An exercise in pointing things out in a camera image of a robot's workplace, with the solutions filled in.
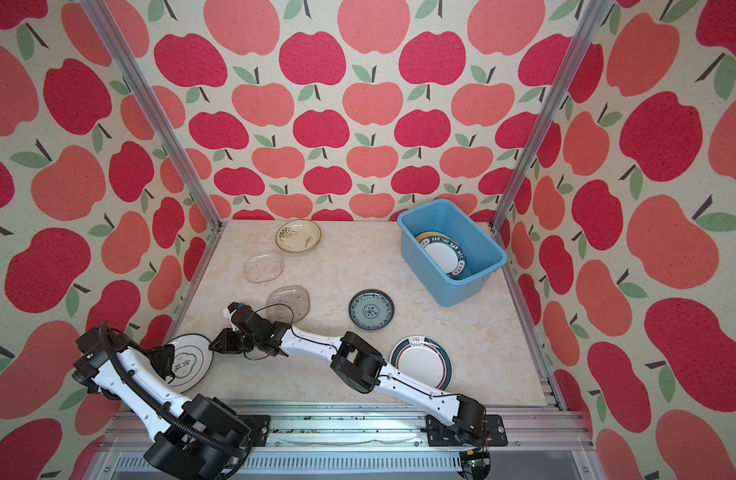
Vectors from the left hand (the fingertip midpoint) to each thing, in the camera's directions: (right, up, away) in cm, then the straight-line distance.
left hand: (172, 372), depth 72 cm
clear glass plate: (+10, +24, +35) cm, 44 cm away
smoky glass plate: (+23, +13, +19) cm, 33 cm away
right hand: (+3, +2, +13) cm, 13 cm away
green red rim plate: (+65, -2, +14) cm, 66 cm away
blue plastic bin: (+86, +28, +24) cm, 94 cm away
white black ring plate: (-3, -3, +13) cm, 14 cm away
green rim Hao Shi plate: (+77, +29, +35) cm, 90 cm away
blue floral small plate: (+49, +11, +24) cm, 56 cm away
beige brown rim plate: (+20, +36, +46) cm, 61 cm away
